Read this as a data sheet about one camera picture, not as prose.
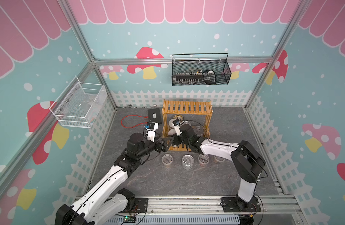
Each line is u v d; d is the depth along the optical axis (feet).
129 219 2.39
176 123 2.55
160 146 2.12
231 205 2.41
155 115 3.69
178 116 3.69
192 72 3.04
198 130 3.08
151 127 2.09
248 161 1.59
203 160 2.79
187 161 2.75
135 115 3.78
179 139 2.60
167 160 2.79
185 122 3.12
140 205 2.41
